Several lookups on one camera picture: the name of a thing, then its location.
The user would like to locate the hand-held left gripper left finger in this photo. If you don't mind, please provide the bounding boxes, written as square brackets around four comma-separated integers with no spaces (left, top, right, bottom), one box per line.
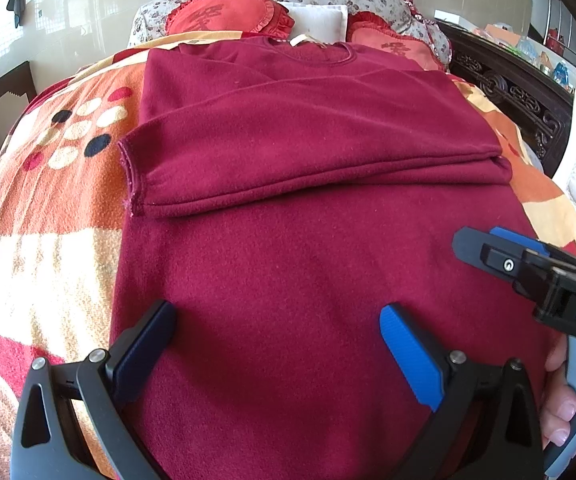
[10,299,178,480]

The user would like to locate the dark hanging cloth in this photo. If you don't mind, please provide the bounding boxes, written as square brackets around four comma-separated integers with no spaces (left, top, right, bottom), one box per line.
[7,0,27,28]

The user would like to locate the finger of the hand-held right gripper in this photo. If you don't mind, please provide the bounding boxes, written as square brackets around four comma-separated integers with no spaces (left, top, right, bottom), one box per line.
[452,226,551,282]
[489,226,576,265]

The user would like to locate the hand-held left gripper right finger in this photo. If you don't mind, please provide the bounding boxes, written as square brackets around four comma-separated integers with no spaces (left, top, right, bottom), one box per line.
[378,302,546,480]

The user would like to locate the person's right hand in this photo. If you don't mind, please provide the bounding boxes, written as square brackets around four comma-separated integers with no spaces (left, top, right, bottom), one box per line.
[540,332,576,453]

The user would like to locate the red patterned fabric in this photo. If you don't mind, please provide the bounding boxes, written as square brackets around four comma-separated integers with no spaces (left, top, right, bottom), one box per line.
[395,0,436,23]

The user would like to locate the red heart-shaped pillow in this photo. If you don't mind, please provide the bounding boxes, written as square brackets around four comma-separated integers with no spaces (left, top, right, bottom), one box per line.
[345,10,444,73]
[165,0,296,41]

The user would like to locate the dark wooden side table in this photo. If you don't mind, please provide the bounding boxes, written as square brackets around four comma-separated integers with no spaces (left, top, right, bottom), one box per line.
[0,60,36,196]

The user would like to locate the pile of colourful clutter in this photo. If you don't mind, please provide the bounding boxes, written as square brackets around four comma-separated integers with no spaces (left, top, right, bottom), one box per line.
[473,22,576,91]

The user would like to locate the white pillow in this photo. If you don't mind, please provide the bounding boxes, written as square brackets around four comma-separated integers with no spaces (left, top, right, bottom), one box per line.
[283,2,350,43]

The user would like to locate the maroon long-sleeved sweater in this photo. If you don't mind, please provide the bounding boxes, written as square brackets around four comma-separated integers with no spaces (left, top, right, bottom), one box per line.
[109,34,569,480]

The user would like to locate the carved dark wooden cabinet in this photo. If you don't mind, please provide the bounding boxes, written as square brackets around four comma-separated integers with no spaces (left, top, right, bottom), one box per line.
[438,20,576,176]

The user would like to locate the orange printed blanket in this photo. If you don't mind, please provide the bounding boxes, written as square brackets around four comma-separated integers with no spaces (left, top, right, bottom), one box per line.
[0,30,576,480]

